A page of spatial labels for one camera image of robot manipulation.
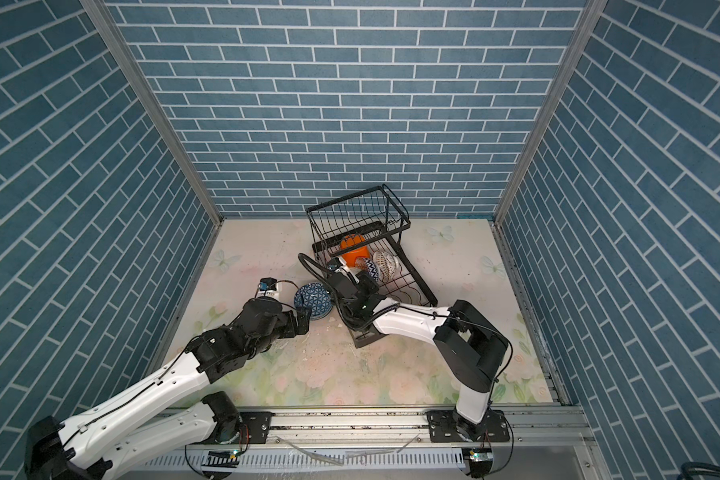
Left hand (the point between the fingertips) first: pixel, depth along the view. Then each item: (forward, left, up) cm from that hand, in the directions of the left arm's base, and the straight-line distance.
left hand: (301, 312), depth 78 cm
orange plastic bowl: (+16, -14, +11) cm, 24 cm away
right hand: (+14, -16, -1) cm, 21 cm away
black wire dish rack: (+33, -21, +5) cm, 39 cm away
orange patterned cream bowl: (+19, -17, -4) cm, 26 cm away
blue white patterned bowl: (+11, -1, -11) cm, 16 cm away
